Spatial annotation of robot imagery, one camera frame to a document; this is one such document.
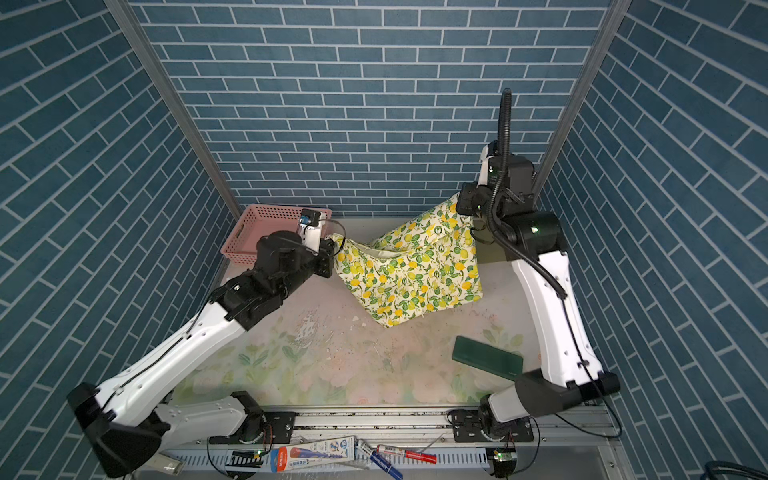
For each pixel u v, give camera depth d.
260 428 0.68
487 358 0.89
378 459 0.69
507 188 0.44
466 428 0.73
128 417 0.38
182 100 0.87
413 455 0.69
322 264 0.62
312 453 0.69
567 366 0.39
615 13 0.71
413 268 0.79
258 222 1.19
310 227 0.57
